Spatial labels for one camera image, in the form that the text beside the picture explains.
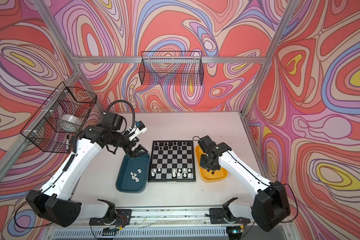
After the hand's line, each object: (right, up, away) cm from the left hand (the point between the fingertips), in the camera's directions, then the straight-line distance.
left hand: (142, 144), depth 73 cm
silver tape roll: (-36, +13, +1) cm, 38 cm away
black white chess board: (+14, -13, +18) cm, 26 cm away
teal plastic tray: (-9, -19, +13) cm, 25 cm away
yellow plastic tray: (+36, -20, +14) cm, 43 cm away
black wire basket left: (-45, +6, -4) cm, 45 cm away
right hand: (+34, -15, +7) cm, 38 cm away
